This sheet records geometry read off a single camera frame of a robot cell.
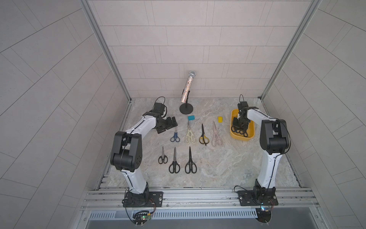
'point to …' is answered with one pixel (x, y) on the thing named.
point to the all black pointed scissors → (190, 166)
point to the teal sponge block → (191, 118)
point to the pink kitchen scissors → (216, 139)
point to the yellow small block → (220, 119)
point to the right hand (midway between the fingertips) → (235, 125)
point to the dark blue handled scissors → (241, 132)
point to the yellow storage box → (236, 136)
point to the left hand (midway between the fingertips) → (174, 124)
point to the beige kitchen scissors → (189, 136)
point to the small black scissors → (163, 158)
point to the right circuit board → (264, 214)
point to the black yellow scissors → (203, 140)
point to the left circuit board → (141, 217)
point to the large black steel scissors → (175, 167)
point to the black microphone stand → (186, 108)
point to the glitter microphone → (185, 94)
